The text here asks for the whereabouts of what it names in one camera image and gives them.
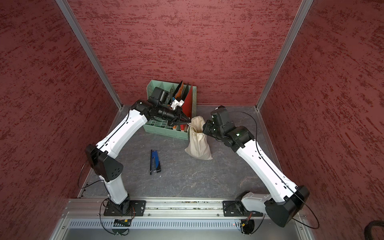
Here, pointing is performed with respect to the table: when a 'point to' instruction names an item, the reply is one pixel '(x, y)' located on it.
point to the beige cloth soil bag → (198, 146)
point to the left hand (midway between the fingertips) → (188, 123)
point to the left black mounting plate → (129, 208)
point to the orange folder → (179, 91)
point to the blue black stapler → (155, 165)
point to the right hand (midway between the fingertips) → (204, 129)
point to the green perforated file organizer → (162, 127)
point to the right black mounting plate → (235, 208)
